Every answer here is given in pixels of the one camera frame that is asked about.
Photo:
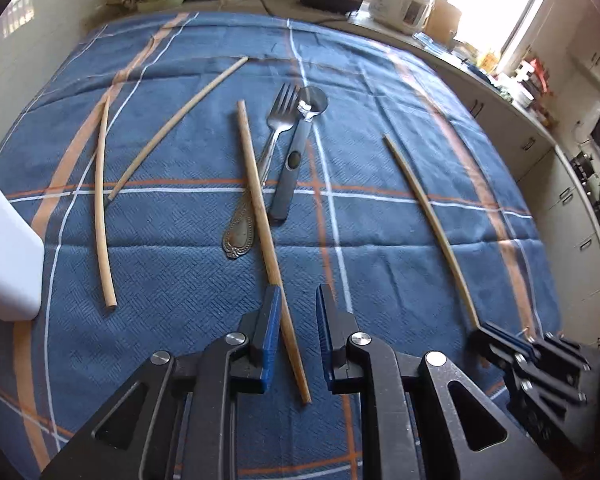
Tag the white pressure cooker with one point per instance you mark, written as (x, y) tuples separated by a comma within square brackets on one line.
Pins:
[(397, 7)]

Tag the blue plaid tablecloth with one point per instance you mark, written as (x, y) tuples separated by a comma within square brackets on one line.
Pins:
[(180, 260)]

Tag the wooden chopstick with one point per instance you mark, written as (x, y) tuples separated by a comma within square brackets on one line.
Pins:
[(98, 200), (466, 300), (261, 210), (230, 73)]

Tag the gas stove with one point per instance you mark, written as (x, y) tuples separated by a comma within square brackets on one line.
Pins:
[(597, 190)]

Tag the ornate metal fork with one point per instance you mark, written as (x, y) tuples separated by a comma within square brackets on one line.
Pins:
[(237, 240)]

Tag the white plastic container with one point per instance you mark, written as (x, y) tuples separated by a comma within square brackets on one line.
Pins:
[(5, 250)]

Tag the dish rack with red items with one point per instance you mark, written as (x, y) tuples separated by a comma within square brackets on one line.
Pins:
[(532, 85)]

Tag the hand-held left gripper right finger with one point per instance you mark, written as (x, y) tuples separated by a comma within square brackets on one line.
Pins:
[(326, 340)]

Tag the yellow bottle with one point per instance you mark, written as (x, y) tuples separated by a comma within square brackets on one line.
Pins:
[(490, 60)]

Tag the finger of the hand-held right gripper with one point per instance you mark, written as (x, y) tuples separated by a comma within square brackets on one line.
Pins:
[(517, 341), (510, 362)]

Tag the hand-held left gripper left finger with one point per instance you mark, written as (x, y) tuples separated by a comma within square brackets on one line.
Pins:
[(270, 340)]

